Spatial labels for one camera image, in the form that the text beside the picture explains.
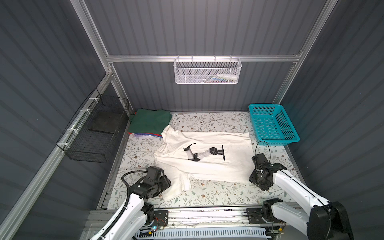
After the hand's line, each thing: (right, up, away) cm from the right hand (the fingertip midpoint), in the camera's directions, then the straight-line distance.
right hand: (255, 183), depth 84 cm
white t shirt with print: (-20, +13, +12) cm, 27 cm away
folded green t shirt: (-70, +37, +30) cm, 84 cm away
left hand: (-50, 0, -1) cm, 50 cm away
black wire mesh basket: (-84, +30, -10) cm, 89 cm away
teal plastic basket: (+24, +33, +28) cm, 50 cm away
